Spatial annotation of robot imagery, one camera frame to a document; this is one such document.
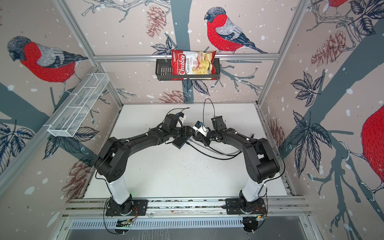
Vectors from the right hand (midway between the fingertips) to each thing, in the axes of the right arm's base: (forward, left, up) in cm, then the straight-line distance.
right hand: (195, 140), depth 91 cm
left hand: (+3, +2, +5) cm, 6 cm away
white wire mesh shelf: (+4, +62, +26) cm, 67 cm away
